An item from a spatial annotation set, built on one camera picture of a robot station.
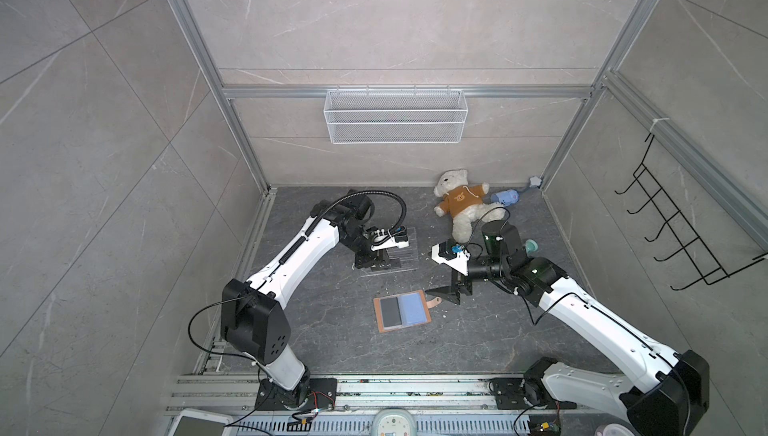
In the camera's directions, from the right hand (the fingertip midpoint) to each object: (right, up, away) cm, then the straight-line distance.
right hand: (430, 266), depth 72 cm
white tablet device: (-54, -34, -6) cm, 64 cm away
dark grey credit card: (-10, -16, +15) cm, 25 cm away
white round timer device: (-9, -35, -4) cm, 37 cm away
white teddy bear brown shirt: (+17, +17, +34) cm, 42 cm away
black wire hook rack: (+57, +10, -5) cm, 58 cm away
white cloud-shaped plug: (+51, +26, +50) cm, 76 cm away
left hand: (-12, +2, +8) cm, 14 cm away
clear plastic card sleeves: (-6, -16, +16) cm, 24 cm away
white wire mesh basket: (-8, +46, +29) cm, 55 cm away
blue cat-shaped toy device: (+34, +18, +39) cm, 55 cm away
